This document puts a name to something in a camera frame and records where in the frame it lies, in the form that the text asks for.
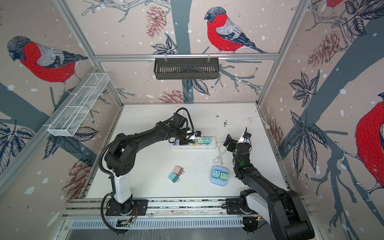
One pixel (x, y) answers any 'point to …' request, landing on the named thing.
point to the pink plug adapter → (178, 170)
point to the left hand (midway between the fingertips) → (194, 137)
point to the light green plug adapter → (223, 176)
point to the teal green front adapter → (173, 177)
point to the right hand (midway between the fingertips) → (234, 138)
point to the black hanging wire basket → (186, 68)
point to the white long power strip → (196, 146)
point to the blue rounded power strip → (218, 181)
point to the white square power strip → (174, 109)
